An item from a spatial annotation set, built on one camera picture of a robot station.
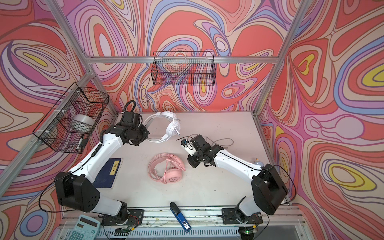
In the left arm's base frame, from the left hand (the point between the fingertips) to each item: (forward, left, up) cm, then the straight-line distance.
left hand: (150, 132), depth 84 cm
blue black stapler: (-36, -15, -14) cm, 42 cm away
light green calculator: (-44, +26, -17) cm, 54 cm away
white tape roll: (-5, +29, +13) cm, 33 cm away
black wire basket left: (-6, +34, +14) cm, 37 cm away
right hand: (-12, -24, -10) cm, 29 cm away
